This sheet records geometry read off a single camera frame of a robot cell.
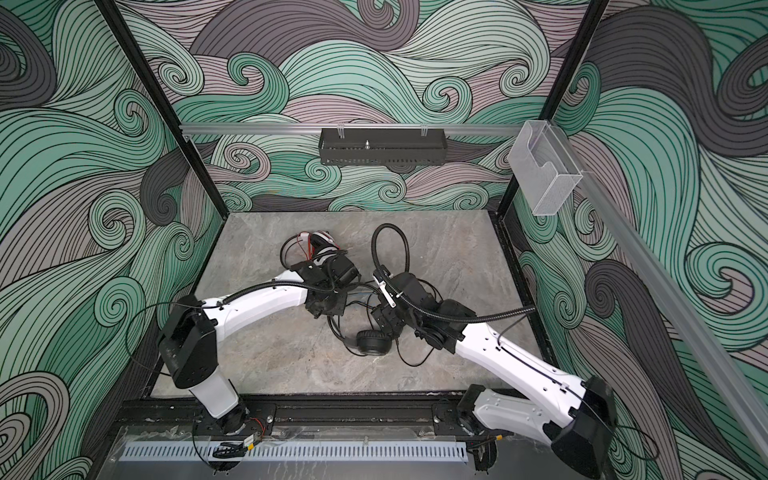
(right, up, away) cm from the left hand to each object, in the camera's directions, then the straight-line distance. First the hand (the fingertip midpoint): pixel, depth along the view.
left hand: (337, 305), depth 84 cm
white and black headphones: (-7, +17, +17) cm, 25 cm away
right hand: (+15, +4, -9) cm, 18 cm away
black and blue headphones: (+10, -8, -7) cm, 15 cm away
